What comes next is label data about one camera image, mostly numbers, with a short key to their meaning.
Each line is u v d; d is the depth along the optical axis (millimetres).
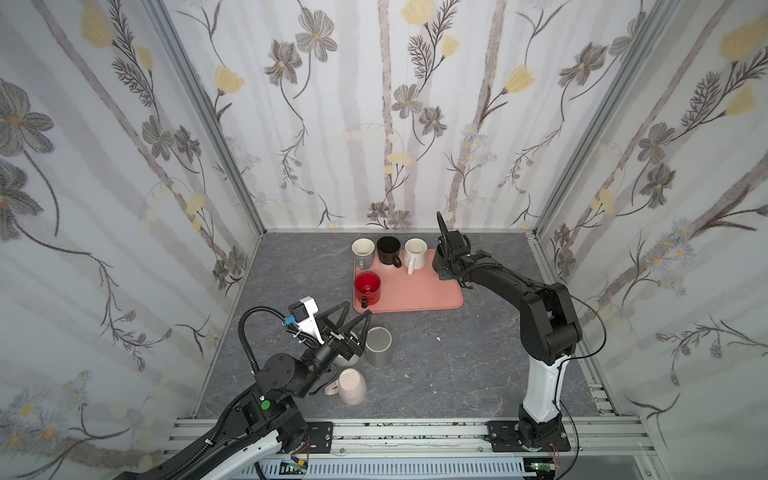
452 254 765
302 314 544
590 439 749
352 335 561
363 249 1065
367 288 1001
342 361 858
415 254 1043
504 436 733
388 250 1012
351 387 734
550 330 519
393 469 702
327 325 589
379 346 787
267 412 520
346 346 546
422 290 1061
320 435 742
